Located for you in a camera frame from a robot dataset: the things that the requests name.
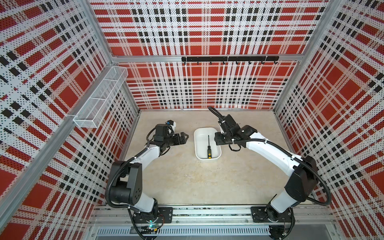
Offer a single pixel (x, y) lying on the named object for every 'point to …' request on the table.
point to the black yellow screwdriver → (209, 153)
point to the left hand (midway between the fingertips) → (184, 136)
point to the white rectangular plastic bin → (201, 142)
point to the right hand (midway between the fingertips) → (221, 138)
